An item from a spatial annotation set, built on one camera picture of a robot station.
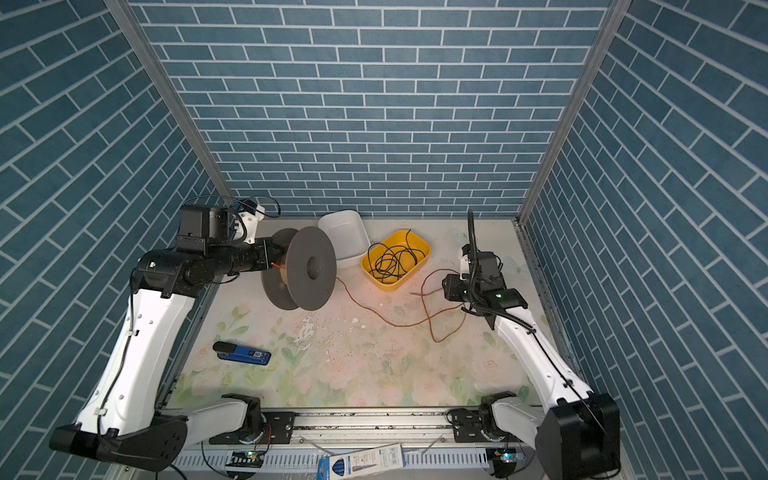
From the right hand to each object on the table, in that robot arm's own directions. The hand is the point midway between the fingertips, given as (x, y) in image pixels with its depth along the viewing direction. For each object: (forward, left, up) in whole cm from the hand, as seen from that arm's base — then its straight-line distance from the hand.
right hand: (448, 279), depth 83 cm
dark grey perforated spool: (-10, +33, +15) cm, 38 cm away
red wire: (+5, +7, -16) cm, 18 cm away
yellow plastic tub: (+26, +17, -13) cm, 34 cm away
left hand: (-7, +39, +18) cm, 44 cm away
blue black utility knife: (-21, +58, -12) cm, 63 cm away
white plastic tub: (+28, +36, -15) cm, 48 cm away
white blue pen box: (-42, +19, -15) cm, 49 cm away
